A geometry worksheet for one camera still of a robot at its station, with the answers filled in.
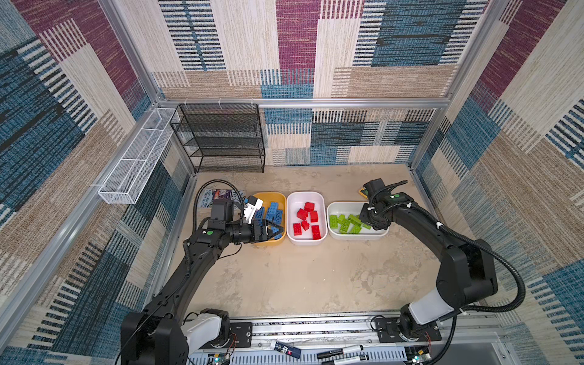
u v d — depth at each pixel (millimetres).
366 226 800
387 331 732
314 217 992
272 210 989
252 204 714
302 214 1021
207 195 1078
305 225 967
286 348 695
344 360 687
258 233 668
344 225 965
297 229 969
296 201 1026
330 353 699
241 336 732
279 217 992
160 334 399
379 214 651
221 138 1091
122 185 699
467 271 441
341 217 1001
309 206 1032
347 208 1032
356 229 965
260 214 997
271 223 692
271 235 688
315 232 959
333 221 1008
